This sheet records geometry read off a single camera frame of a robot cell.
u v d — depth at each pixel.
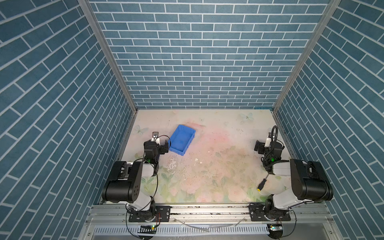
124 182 0.46
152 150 0.71
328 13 0.73
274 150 0.71
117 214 0.75
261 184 0.82
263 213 0.73
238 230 0.74
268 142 0.84
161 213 0.74
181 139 1.02
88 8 0.70
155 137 0.80
